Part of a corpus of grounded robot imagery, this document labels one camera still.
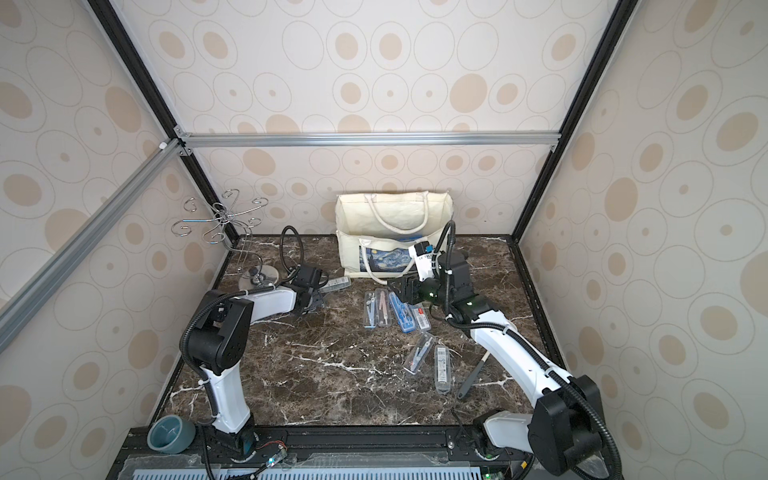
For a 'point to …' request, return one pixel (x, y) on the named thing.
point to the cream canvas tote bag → (376, 230)
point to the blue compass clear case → (404, 313)
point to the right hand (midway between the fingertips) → (408, 278)
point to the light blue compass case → (371, 309)
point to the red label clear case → (420, 316)
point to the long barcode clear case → (336, 284)
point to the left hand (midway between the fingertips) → (318, 295)
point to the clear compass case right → (442, 369)
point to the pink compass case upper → (383, 305)
